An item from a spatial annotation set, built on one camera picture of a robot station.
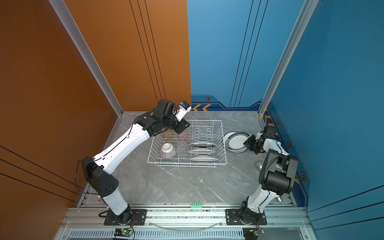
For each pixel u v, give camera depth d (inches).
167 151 35.9
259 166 34.4
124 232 27.8
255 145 31.8
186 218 29.6
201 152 35.1
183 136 37.1
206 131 42.9
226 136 41.0
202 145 37.3
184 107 26.1
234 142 39.1
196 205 30.4
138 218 29.1
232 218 28.5
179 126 26.4
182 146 34.9
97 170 17.1
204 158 33.6
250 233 27.9
